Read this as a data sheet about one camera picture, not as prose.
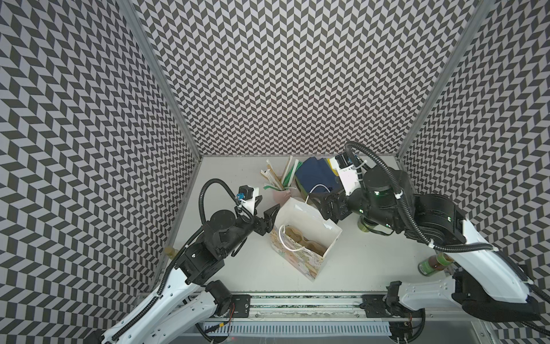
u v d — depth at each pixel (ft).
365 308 2.38
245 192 1.70
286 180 3.09
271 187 2.99
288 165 3.07
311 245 2.64
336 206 1.48
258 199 2.14
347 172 1.43
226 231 1.48
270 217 1.84
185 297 1.48
